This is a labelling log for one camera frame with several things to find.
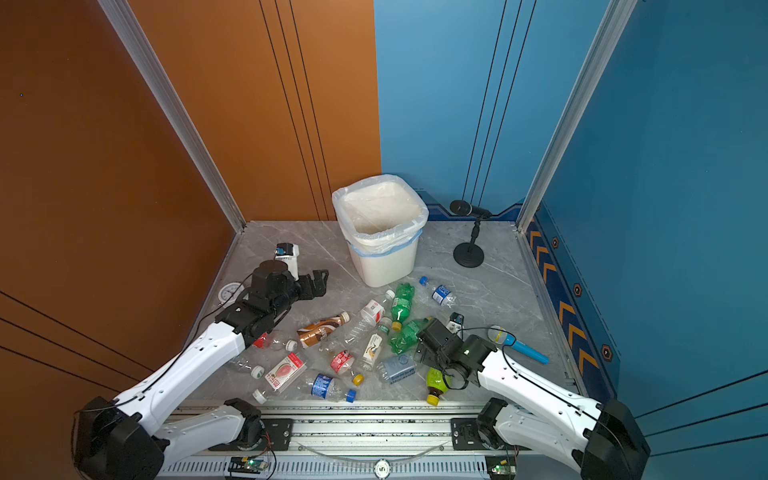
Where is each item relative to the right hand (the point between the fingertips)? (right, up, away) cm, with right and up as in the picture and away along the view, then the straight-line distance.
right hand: (428, 358), depth 80 cm
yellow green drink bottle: (+2, -5, -5) cm, 7 cm away
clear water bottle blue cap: (-9, -2, -1) cm, 9 cm away
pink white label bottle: (-38, -3, -1) cm, 38 cm away
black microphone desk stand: (+18, +28, +29) cm, 44 cm away
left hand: (-31, +24, 0) cm, 39 cm away
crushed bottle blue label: (-26, -7, -3) cm, 27 cm away
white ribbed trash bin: (-12, +23, +20) cm, 33 cm away
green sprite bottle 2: (-5, +3, +8) cm, 10 cm away
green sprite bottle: (-7, +12, +11) cm, 18 cm away
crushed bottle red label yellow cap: (-23, -1, -1) cm, 23 cm away
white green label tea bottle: (-14, +3, +3) cm, 15 cm away
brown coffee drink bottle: (-32, +6, +7) cm, 33 cm away
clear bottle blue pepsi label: (+5, +16, +14) cm, 22 cm away
